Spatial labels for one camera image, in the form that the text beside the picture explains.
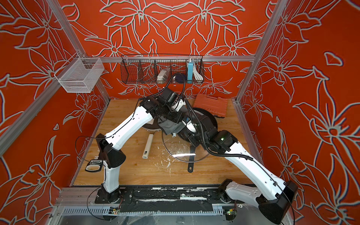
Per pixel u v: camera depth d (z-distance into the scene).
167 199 0.73
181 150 0.91
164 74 0.93
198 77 0.91
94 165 0.83
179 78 0.96
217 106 1.07
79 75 0.91
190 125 0.62
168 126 0.72
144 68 1.00
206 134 0.51
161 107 0.55
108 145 0.46
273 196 0.37
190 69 0.85
